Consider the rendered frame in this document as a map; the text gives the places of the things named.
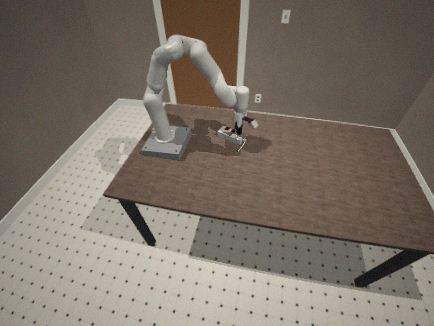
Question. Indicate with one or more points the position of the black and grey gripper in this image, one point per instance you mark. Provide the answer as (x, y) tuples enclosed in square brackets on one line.
[(237, 119)]

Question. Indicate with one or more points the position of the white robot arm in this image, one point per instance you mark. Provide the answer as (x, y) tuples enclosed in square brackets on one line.
[(173, 50)]

